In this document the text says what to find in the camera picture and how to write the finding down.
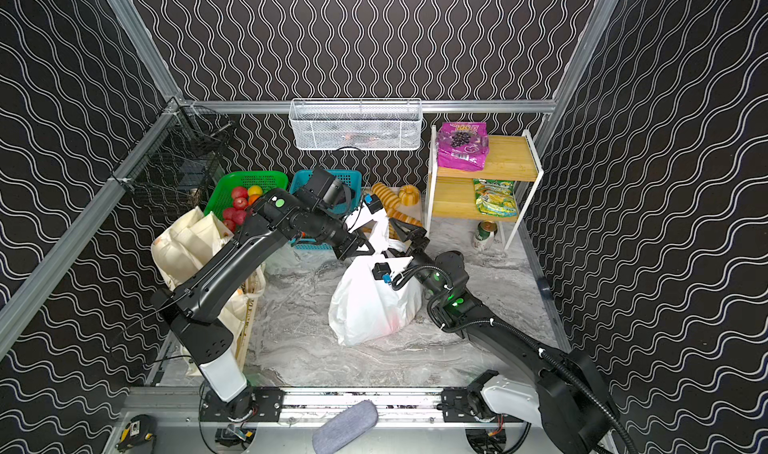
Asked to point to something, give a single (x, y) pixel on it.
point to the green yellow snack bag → (496, 197)
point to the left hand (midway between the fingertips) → (378, 250)
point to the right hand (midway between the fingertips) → (394, 224)
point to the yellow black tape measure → (138, 429)
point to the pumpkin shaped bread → (409, 195)
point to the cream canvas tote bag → (192, 240)
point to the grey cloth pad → (344, 426)
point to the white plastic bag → (368, 305)
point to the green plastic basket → (220, 194)
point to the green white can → (485, 234)
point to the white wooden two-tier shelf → (450, 194)
